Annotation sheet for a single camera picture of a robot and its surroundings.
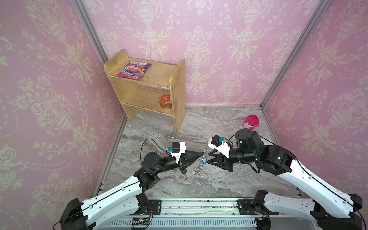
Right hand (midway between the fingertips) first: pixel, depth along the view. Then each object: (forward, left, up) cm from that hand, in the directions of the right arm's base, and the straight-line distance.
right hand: (210, 156), depth 61 cm
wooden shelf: (+52, +39, -7) cm, 65 cm away
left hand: (-2, +4, +4) cm, 6 cm away
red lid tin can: (+40, +22, -4) cm, 46 cm away
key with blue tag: (-2, +3, 0) cm, 3 cm away
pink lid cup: (+34, -35, -20) cm, 53 cm away
